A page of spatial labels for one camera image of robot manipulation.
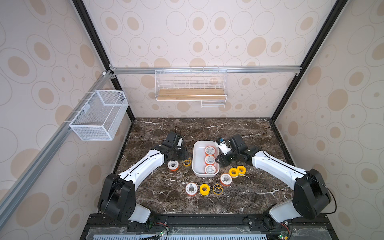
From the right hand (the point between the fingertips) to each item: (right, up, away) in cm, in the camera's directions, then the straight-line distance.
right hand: (217, 160), depth 85 cm
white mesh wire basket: (-83, +25, +24) cm, 90 cm away
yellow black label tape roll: (-18, -4, +9) cm, 20 cm away
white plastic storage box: (-11, -1, +10) cm, 15 cm away
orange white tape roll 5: (+5, -12, +2) cm, 13 cm away
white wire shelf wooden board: (-4, +47, +15) cm, 49 cm away
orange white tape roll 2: (-3, -2, +11) cm, 12 cm away
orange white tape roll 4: (-27, -5, +8) cm, 28 cm away
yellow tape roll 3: (+15, -7, +5) cm, 18 cm away
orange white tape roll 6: (-15, -16, -1) cm, 22 cm away
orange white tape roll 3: (-4, -7, +6) cm, 10 cm away
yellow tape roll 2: (+10, -9, +5) cm, 14 cm away
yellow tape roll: (-7, -17, -1) cm, 18 cm away
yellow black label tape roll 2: (0, -16, -1) cm, 17 cm away
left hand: (-16, +4, -1) cm, 17 cm away
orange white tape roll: (-3, +4, +15) cm, 15 cm away
